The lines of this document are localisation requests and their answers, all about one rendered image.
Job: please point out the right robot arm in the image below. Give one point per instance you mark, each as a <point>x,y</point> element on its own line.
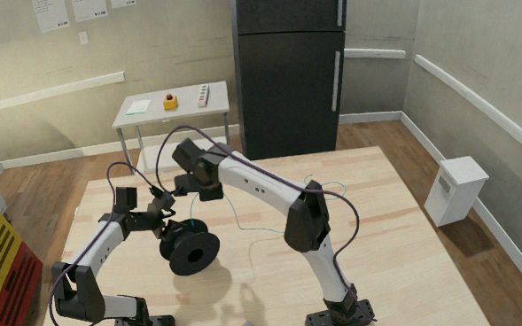
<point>300,233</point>

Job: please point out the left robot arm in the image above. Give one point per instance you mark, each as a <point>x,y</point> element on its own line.
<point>86,303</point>

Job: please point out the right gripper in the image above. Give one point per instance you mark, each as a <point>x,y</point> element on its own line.
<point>186,184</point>

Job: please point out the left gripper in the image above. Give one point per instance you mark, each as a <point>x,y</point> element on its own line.
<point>153,220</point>

